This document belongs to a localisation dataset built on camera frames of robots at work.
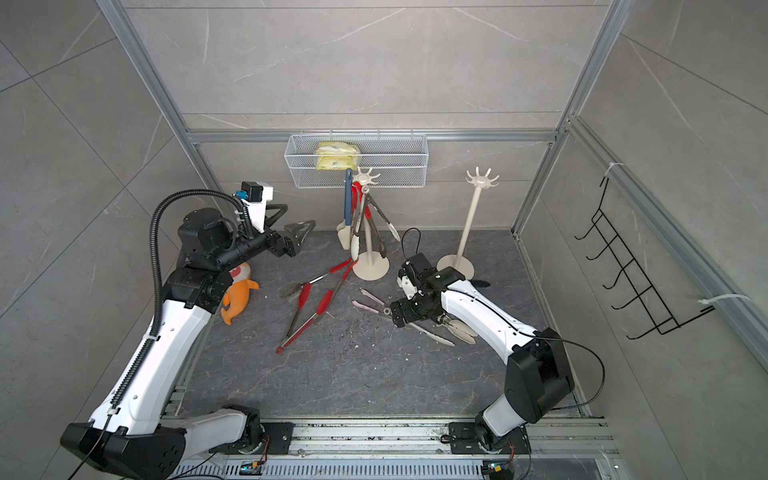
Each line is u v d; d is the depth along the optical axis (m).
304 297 1.00
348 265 1.09
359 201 0.80
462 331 0.89
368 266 1.07
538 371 0.42
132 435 0.37
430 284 0.59
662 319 0.59
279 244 0.56
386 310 0.95
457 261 1.02
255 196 0.52
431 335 0.90
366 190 0.76
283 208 0.66
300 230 0.58
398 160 1.01
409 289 0.77
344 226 0.88
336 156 0.86
